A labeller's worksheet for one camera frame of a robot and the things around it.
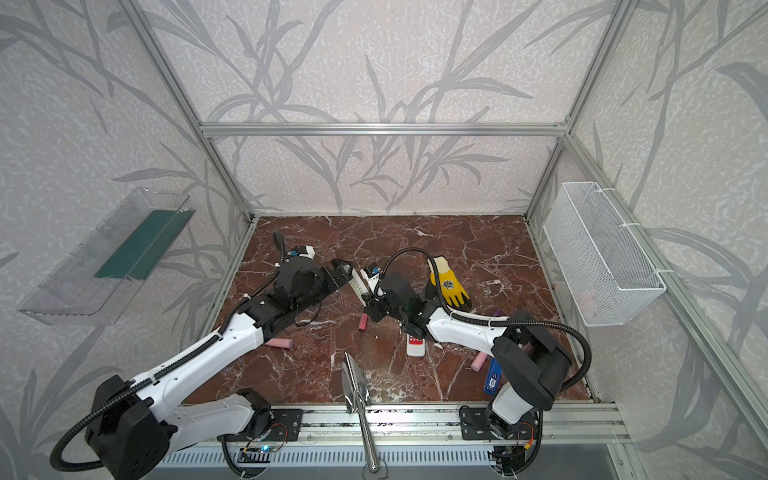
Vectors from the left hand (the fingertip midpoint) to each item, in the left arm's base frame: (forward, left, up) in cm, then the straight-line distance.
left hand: (351, 264), depth 79 cm
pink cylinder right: (-19, -36, -20) cm, 45 cm away
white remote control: (-3, -2, -7) cm, 8 cm away
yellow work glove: (+4, -31, -21) cm, 37 cm away
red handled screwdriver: (-7, -2, -21) cm, 22 cm away
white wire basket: (-11, -57, +13) cm, 59 cm away
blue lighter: (-24, -38, -18) cm, 48 cm away
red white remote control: (-15, -18, -21) cm, 32 cm away
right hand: (-2, -3, -8) cm, 9 cm away
